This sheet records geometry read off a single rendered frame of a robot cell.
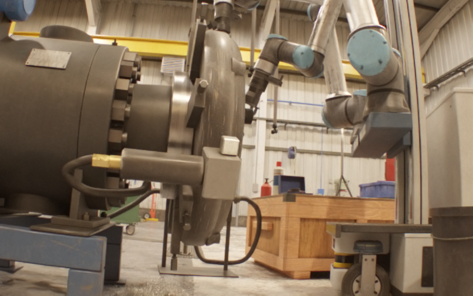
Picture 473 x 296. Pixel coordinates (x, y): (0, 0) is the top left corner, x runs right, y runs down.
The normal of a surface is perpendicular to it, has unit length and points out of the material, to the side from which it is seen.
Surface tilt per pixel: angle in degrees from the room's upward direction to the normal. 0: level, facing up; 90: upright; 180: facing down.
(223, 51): 60
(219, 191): 112
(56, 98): 89
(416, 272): 90
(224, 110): 89
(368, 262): 90
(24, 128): 108
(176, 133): 101
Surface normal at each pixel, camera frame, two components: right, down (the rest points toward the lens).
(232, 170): 0.16, 0.18
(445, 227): -0.97, -0.07
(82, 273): 0.21, -0.20
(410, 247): -0.21, -0.23
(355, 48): -0.58, -0.14
